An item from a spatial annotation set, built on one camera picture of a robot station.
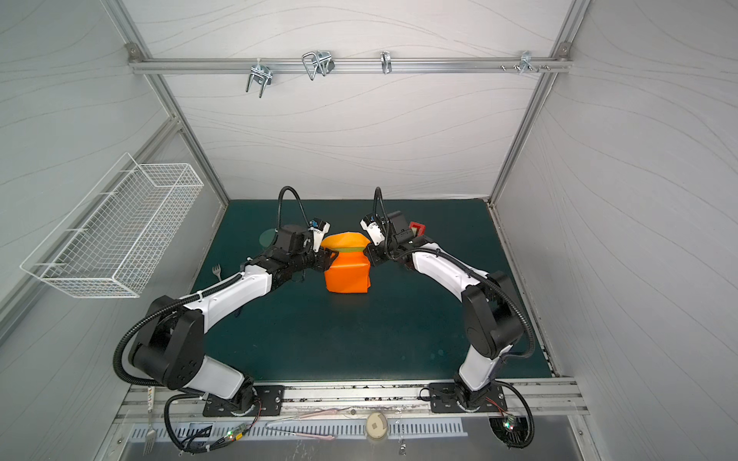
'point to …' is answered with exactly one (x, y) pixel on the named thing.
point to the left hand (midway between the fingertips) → (329, 251)
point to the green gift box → (349, 249)
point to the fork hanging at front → (151, 435)
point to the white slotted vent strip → (261, 430)
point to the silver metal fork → (217, 271)
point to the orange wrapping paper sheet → (348, 272)
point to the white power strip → (151, 399)
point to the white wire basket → (114, 238)
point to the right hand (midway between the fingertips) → (366, 248)
